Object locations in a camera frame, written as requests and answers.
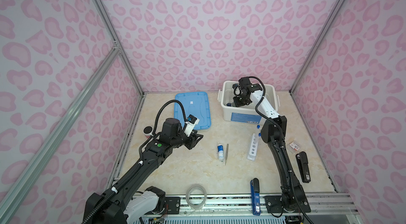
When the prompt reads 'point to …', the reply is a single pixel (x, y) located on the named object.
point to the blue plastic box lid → (195, 103)
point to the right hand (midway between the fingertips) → (238, 101)
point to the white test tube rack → (252, 154)
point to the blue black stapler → (255, 196)
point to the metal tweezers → (227, 147)
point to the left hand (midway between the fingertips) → (199, 131)
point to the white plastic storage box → (246, 114)
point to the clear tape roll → (193, 206)
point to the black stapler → (303, 164)
